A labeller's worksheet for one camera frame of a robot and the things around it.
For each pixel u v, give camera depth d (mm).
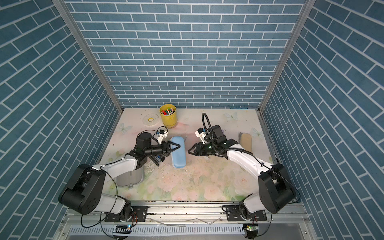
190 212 754
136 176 861
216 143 657
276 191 428
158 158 905
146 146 698
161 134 806
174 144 798
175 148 781
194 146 740
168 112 1010
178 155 785
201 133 768
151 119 1150
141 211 740
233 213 733
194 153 799
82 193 428
